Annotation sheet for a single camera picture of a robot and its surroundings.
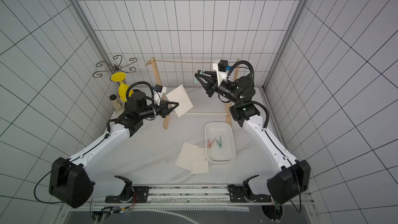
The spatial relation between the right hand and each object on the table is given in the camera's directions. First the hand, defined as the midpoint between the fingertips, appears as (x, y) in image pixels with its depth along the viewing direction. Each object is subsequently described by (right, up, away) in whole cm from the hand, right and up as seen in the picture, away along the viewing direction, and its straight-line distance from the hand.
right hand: (200, 69), depth 60 cm
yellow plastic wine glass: (-44, -6, +25) cm, 51 cm away
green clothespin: (+12, -38, +28) cm, 49 cm away
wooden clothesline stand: (-22, -26, +40) cm, 53 cm away
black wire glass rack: (-49, +7, +27) cm, 56 cm away
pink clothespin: (+6, -38, +28) cm, 48 cm away
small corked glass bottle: (-58, -15, +43) cm, 73 cm away
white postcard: (-9, -46, +25) cm, 53 cm away
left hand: (-12, -16, +15) cm, 24 cm away
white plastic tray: (+9, -44, +25) cm, 51 cm away
